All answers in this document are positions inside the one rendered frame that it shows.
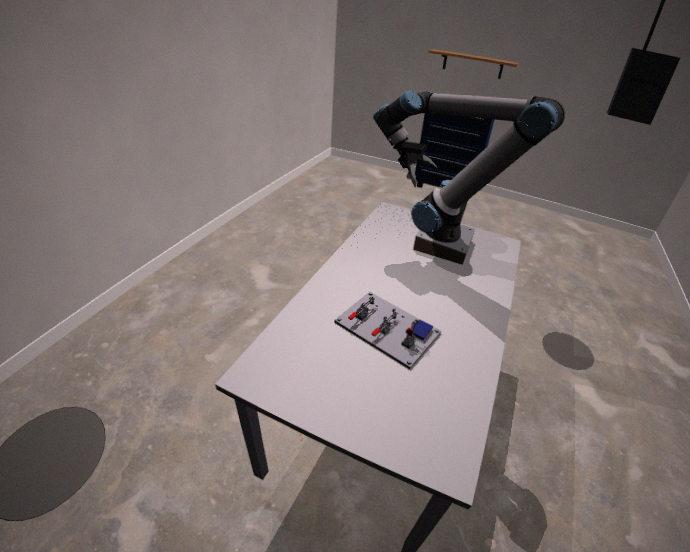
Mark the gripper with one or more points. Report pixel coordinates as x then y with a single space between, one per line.
408 158

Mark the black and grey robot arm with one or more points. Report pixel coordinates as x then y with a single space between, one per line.
538 120

